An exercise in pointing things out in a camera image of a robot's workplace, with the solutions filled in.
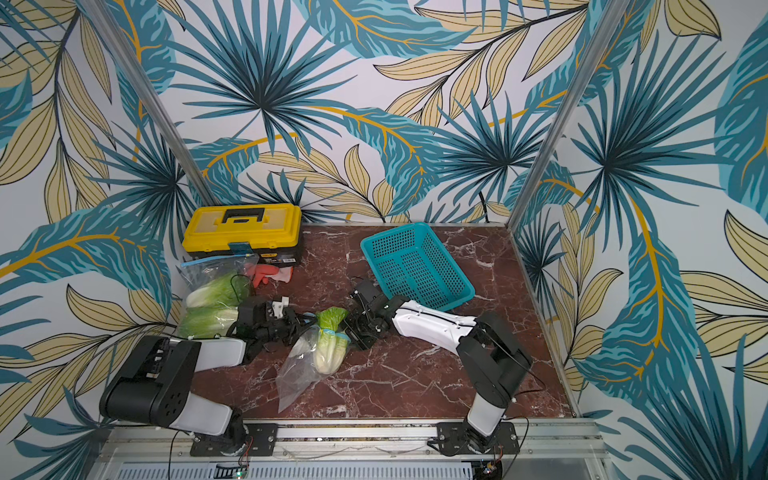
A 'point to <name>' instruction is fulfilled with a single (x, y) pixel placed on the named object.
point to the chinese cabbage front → (224, 291)
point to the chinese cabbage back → (331, 346)
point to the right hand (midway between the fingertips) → (336, 335)
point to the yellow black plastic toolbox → (273, 231)
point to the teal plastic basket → (413, 264)
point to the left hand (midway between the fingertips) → (318, 321)
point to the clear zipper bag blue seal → (193, 275)
